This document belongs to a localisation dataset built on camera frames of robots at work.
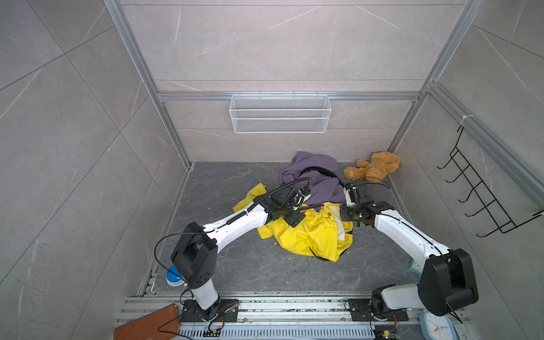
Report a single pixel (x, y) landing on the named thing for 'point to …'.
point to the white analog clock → (435, 327)
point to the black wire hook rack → (480, 194)
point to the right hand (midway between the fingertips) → (348, 210)
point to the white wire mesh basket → (280, 114)
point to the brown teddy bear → (375, 171)
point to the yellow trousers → (324, 231)
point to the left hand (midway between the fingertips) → (299, 207)
